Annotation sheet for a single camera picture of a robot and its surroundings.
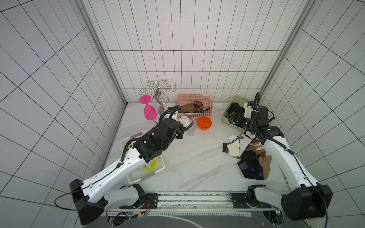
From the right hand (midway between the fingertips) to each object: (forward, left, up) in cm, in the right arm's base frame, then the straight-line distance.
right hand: (235, 115), depth 80 cm
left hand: (-12, +32, +4) cm, 35 cm away
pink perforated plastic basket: (+34, +14, -21) cm, 42 cm away
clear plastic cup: (+2, +25, -22) cm, 33 cm away
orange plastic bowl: (+9, +15, -22) cm, 28 cm away
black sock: (+24, -9, -19) cm, 31 cm away
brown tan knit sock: (+21, +22, -17) cm, 35 cm away
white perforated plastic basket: (-30, +52, -20) cm, 63 cm away
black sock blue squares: (-21, -11, -21) cm, 32 cm away
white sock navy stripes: (-10, -2, -21) cm, 24 cm away
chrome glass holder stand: (+14, +46, -1) cm, 48 cm away
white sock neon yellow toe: (-25, +47, -19) cm, 57 cm away
